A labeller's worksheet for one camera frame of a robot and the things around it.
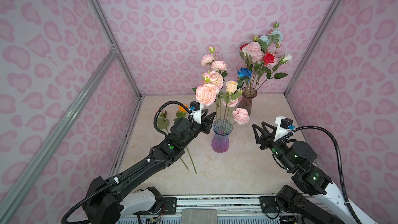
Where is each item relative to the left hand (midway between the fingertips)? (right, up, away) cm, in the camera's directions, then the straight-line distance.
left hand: (213, 109), depth 68 cm
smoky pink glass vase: (+21, +5, +25) cm, 33 cm away
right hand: (+18, -6, -5) cm, 19 cm away
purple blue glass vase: (+5, -10, +10) cm, 14 cm away
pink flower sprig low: (+12, -3, -1) cm, 13 cm away
